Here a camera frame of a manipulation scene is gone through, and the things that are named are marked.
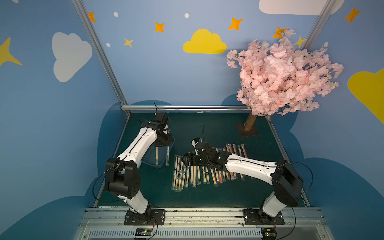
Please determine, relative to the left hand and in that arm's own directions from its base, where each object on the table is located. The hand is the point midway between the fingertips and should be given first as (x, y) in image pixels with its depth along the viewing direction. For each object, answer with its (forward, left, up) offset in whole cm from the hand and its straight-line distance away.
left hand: (168, 141), depth 88 cm
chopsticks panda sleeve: (-16, -10, -14) cm, 23 cm away
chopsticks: (-14, -4, -14) cm, 20 cm away
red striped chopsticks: (-20, -29, -14) cm, 38 cm away
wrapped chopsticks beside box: (-12, -1, -5) cm, 13 cm away
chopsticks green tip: (-15, -23, -13) cm, 31 cm away
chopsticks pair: (-16, -12, -14) cm, 24 cm away
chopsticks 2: (-13, -7, -14) cm, 20 cm away
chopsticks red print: (-16, -30, -14) cm, 36 cm away
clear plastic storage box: (-4, +14, -14) cm, 20 cm away
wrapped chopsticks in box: (-3, +9, -13) cm, 16 cm away
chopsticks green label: (-15, -34, -13) cm, 40 cm away
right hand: (-10, -13, -1) cm, 16 cm away
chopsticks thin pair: (-15, -8, -13) cm, 22 cm away
